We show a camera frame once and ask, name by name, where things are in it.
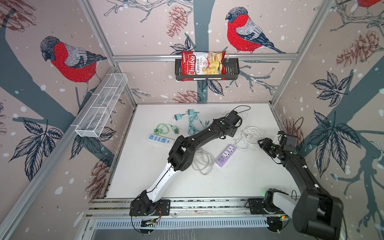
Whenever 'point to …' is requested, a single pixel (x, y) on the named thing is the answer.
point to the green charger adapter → (175, 129)
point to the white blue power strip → (161, 139)
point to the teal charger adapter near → (178, 116)
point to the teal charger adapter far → (190, 112)
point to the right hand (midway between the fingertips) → (259, 144)
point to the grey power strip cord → (203, 161)
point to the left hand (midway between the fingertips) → (230, 128)
